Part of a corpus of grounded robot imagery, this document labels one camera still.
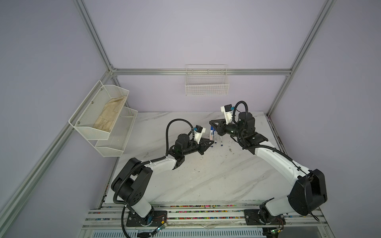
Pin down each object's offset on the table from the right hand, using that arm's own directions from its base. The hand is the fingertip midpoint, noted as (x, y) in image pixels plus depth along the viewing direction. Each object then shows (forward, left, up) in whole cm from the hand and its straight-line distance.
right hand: (209, 123), depth 76 cm
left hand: (-4, -2, -9) cm, 10 cm away
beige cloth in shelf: (+3, +55, +2) cm, 55 cm away
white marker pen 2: (+10, -6, -29) cm, 31 cm away
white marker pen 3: (+7, -10, -28) cm, 30 cm away
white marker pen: (-3, -1, -5) cm, 6 cm away
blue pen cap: (-1, -1, -2) cm, 3 cm away
